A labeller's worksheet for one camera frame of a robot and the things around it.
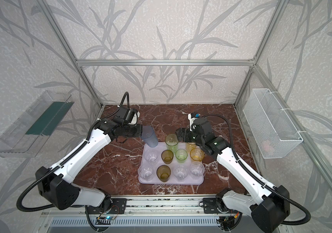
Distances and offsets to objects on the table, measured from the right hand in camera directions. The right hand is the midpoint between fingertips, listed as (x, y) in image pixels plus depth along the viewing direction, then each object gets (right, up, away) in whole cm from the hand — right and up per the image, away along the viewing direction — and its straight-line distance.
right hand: (180, 130), depth 76 cm
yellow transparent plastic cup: (+11, -17, +15) cm, 25 cm away
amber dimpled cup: (-8, -17, +13) cm, 23 cm away
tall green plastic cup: (-5, -8, +12) cm, 16 cm away
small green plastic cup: (+1, -17, +15) cm, 23 cm away
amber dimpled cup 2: (-10, -25, +6) cm, 27 cm away
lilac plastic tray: (-5, -21, +11) cm, 24 cm away
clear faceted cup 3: (0, -26, +8) cm, 27 cm away
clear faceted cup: (-18, -16, +10) cm, 26 cm away
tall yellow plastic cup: (+7, -13, +20) cm, 25 cm away
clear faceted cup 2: (-20, -26, +8) cm, 34 cm away
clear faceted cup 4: (+10, -24, +10) cm, 28 cm away
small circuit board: (-36, -43, -5) cm, 57 cm away
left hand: (-20, -1, +3) cm, 21 cm away
